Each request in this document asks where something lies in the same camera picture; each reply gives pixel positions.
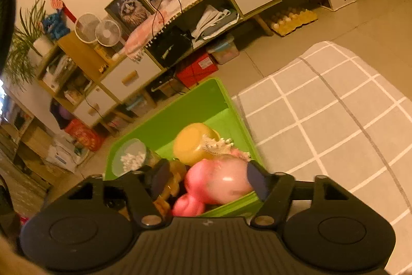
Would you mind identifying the red gift bag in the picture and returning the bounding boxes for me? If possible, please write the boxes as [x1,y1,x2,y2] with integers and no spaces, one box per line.
[64,119,105,152]

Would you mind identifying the green plastic bin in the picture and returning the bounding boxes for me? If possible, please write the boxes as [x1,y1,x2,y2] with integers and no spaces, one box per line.
[103,77,265,219]

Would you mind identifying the tall wooden shelf cabinet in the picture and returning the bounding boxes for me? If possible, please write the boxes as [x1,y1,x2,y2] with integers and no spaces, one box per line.
[35,33,118,130]

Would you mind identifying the blue lid storage box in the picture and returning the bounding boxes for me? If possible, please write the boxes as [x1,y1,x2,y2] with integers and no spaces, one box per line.
[124,95,152,118]

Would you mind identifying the orange toy bowl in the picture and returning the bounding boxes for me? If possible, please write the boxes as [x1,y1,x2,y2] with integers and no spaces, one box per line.
[173,122,221,166]

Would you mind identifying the blue plush toy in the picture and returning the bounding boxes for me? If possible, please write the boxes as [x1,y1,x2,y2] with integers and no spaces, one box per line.
[42,12,70,39]

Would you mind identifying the clear cotton swab jar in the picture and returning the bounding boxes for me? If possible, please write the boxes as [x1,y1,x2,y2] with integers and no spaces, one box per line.
[117,138,162,176]

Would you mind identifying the folded clothes pile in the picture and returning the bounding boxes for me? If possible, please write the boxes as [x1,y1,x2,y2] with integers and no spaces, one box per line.
[190,4,241,42]

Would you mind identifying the green potted plant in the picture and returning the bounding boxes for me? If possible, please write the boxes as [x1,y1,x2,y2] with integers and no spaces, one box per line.
[5,0,54,92]

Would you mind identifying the amber toy hand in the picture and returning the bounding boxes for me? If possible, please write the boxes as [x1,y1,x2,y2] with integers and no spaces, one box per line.
[203,136,252,162]

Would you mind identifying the framed raccoon picture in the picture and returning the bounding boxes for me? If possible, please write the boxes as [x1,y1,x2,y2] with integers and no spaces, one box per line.
[105,0,155,36]

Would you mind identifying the purple ball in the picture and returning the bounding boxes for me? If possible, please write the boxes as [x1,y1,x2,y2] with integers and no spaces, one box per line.
[50,99,73,129]

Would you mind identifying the brown amber toy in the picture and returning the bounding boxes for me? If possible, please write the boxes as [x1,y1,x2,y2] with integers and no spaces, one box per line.
[157,159,189,215]

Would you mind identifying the grey checkered mat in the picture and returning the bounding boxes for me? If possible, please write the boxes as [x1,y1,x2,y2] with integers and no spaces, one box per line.
[231,41,412,275]

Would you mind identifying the large white desk fan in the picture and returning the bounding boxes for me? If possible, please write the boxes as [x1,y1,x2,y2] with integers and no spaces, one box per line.
[75,13,100,44]

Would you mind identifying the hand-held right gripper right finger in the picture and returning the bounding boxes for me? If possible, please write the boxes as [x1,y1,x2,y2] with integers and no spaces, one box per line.
[247,162,351,228]

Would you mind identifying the yellow egg carton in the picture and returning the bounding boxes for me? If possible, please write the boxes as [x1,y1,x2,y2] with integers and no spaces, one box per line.
[269,6,319,37]

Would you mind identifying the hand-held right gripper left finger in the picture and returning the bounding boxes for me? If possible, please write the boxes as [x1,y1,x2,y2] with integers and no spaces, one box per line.
[66,160,173,227]

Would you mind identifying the red box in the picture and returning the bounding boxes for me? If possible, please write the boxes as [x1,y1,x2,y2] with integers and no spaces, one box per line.
[176,53,220,89]

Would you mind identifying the clear storage box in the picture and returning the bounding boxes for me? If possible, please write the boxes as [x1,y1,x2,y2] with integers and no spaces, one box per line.
[208,33,241,66]

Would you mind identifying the pink egg toy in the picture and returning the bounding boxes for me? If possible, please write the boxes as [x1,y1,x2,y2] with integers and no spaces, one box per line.
[201,157,258,202]

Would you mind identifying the black bag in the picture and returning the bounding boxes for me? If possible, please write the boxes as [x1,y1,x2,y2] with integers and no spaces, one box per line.
[150,26,194,68]

